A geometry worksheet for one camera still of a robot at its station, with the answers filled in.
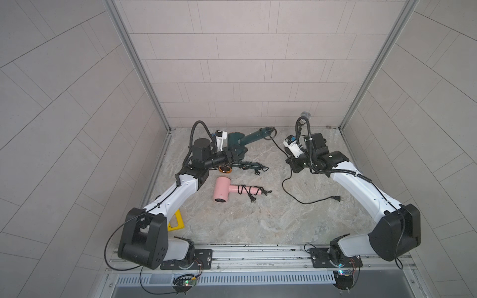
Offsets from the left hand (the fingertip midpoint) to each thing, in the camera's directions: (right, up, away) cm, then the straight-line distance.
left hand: (245, 152), depth 76 cm
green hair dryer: (-5, -8, +18) cm, 21 cm away
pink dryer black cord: (+3, -19, +11) cm, 22 cm away
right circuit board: (+37, -47, -7) cm, 61 cm away
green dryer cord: (+3, -8, +19) cm, 20 cm away
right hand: (+19, -3, +6) cm, 20 cm away
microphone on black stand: (+29, +17, +10) cm, 35 cm away
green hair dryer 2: (-4, +5, -3) cm, 7 cm away
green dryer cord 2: (+42, -22, +10) cm, 49 cm away
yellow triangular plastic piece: (-29, -31, +4) cm, 42 cm away
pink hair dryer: (-11, -17, +10) cm, 22 cm away
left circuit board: (-22, -46, -11) cm, 52 cm away
